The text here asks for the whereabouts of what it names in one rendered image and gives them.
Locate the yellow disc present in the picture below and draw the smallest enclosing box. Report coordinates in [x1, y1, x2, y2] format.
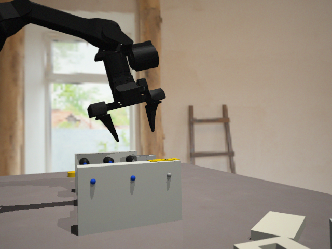
[68, 171, 75, 178]

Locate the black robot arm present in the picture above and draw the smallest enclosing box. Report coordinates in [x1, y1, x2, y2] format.
[0, 0, 159, 105]

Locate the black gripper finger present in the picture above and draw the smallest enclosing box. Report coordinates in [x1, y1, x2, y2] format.
[95, 114, 119, 142]
[145, 101, 162, 132]

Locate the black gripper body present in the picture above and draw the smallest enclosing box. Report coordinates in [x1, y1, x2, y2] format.
[87, 72, 166, 118]

